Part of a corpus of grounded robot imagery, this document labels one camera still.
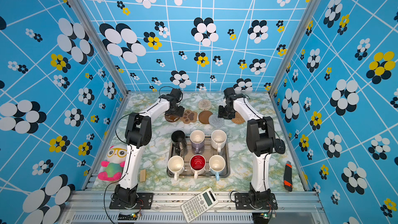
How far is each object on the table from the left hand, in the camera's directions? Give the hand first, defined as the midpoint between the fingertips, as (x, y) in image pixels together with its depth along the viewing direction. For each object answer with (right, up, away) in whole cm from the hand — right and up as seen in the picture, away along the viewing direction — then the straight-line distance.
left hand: (179, 111), depth 107 cm
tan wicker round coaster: (+41, -5, -4) cm, 42 cm away
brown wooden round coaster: (+18, -4, -2) cm, 18 cm away
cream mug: (+26, -16, -16) cm, 34 cm away
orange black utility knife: (+62, -33, -26) cm, 75 cm away
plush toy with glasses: (-30, -29, -28) cm, 50 cm away
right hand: (+30, -2, -9) cm, 31 cm away
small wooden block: (-15, -33, -27) cm, 45 cm away
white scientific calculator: (+15, -42, -35) cm, 57 cm away
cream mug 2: (+2, -28, -25) cm, 38 cm away
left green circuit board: (-14, -46, -38) cm, 61 cm away
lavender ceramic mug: (+13, -16, -14) cm, 25 cm away
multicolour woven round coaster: (+18, +5, +5) cm, 20 cm away
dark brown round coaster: (-5, -5, -1) cm, 7 cm away
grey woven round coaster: (+25, -6, -6) cm, 26 cm away
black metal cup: (+2, -15, -17) cm, 23 cm away
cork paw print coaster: (+8, -4, -2) cm, 9 cm away
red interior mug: (+14, -28, -23) cm, 38 cm away
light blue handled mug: (+25, -27, -25) cm, 44 cm away
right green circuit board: (+46, -47, -37) cm, 75 cm away
